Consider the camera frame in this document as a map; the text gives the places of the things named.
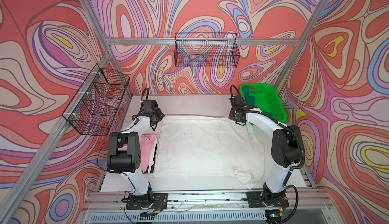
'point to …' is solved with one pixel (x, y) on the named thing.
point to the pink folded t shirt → (147, 142)
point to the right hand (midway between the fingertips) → (237, 118)
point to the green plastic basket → (262, 96)
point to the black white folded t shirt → (150, 169)
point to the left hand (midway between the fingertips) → (163, 113)
